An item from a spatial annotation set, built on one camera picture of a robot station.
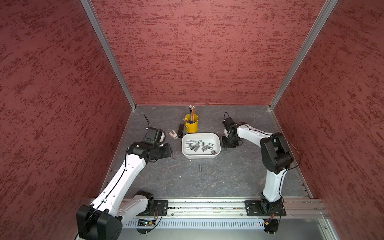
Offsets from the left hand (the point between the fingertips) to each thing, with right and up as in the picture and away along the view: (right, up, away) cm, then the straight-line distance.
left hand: (167, 155), depth 78 cm
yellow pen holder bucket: (+13, +18, +22) cm, 31 cm away
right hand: (+35, 0, +18) cm, 39 cm away
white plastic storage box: (+18, +2, +19) cm, 27 cm away
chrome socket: (+18, -10, +9) cm, 23 cm away
